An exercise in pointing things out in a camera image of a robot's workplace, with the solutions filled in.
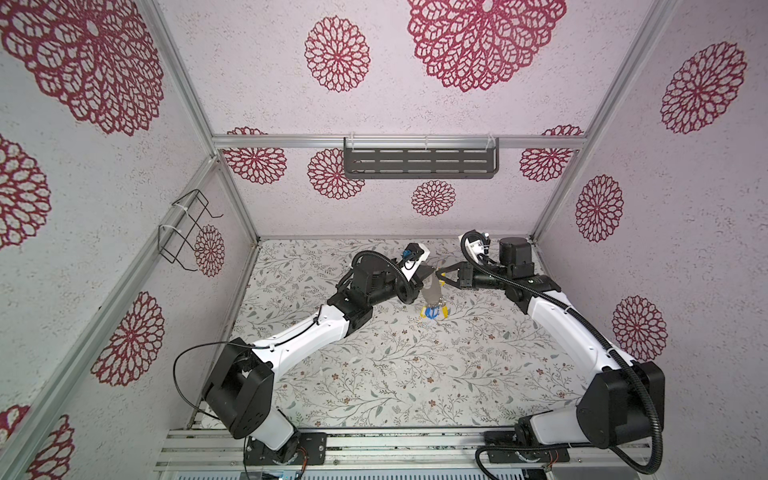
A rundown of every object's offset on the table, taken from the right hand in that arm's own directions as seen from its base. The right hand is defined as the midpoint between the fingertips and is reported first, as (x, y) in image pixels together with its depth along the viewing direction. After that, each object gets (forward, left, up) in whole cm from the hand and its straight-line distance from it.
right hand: (439, 271), depth 76 cm
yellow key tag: (-1, +3, -18) cm, 18 cm away
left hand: (0, +3, +1) cm, 3 cm away
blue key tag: (0, 0, -20) cm, 20 cm away
